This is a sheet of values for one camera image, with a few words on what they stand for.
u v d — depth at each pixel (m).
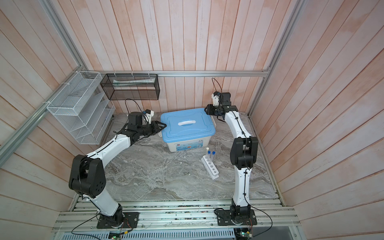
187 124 0.93
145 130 0.75
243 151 0.57
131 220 0.73
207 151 0.82
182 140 0.86
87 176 0.46
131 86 1.04
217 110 0.74
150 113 0.82
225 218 0.73
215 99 0.88
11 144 0.53
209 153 0.81
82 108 0.73
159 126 0.81
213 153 0.81
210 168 0.87
